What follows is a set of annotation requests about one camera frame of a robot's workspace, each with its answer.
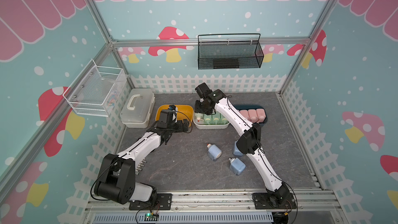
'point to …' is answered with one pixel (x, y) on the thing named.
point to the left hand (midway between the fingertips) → (182, 125)
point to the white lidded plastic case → (137, 107)
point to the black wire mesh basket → (225, 51)
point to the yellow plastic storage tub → (182, 111)
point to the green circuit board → (151, 215)
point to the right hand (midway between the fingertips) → (197, 110)
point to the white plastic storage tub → (202, 125)
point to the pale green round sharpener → (198, 119)
